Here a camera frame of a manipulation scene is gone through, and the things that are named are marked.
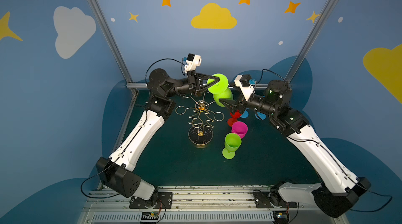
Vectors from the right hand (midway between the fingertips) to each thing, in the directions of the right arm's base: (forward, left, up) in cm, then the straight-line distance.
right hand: (228, 89), depth 61 cm
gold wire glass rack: (+4, +12, -42) cm, 44 cm away
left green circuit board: (-40, +33, -47) cm, 70 cm away
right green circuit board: (-37, -29, -48) cm, 67 cm away
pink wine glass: (+2, -11, -32) cm, 34 cm away
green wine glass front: (-5, -6, -35) cm, 36 cm away
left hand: (-4, +5, +9) cm, 11 cm away
